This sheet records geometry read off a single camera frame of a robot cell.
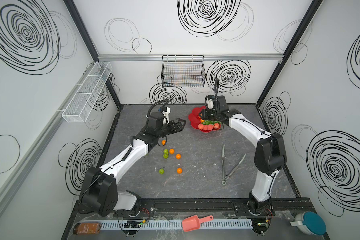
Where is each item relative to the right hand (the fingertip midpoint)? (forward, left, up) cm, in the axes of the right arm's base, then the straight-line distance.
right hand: (200, 114), depth 91 cm
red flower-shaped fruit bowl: (+8, +1, -16) cm, 18 cm away
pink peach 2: (-1, -8, -12) cm, 14 cm away
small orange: (+7, -3, -15) cm, 17 cm away
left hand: (-11, +11, +5) cm, 17 cm away
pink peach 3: (-1, -12, -11) cm, 16 cm away
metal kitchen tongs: (-34, -13, -19) cm, 41 cm away
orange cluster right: (-20, +13, -17) cm, 29 cm away
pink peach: (+1, -2, -14) cm, 14 cm away
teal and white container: (-53, -46, -12) cm, 71 cm away
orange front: (-29, +12, -16) cm, 36 cm away
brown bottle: (-56, +53, -14) cm, 78 cm away
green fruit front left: (-29, +22, -16) cm, 40 cm away
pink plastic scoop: (-53, +5, -18) cm, 56 cm away
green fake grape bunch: (+6, -9, -15) cm, 18 cm away
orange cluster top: (-16, +18, -17) cm, 29 cm away
